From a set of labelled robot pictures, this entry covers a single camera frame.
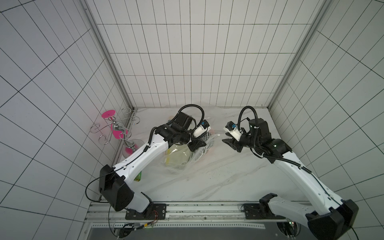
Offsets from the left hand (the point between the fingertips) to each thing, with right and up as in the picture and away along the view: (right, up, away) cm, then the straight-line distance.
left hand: (200, 146), depth 73 cm
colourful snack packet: (-33, -17, +4) cm, 37 cm away
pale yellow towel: (-13, -8, +14) cm, 21 cm away
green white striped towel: (0, -4, +1) cm, 4 cm away
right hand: (+13, +7, +2) cm, 15 cm away
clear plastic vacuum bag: (+9, -7, +19) cm, 22 cm away
